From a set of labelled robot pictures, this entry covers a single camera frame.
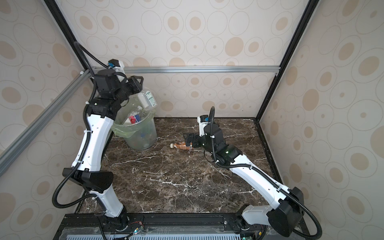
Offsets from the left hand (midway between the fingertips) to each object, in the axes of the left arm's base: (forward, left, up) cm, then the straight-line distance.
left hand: (143, 74), depth 66 cm
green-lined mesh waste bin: (-6, +11, -38) cm, 40 cm away
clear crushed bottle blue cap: (0, +14, -29) cm, 32 cm away
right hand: (-15, -21, -22) cm, 34 cm away
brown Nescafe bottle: (-7, -14, -48) cm, 50 cm away
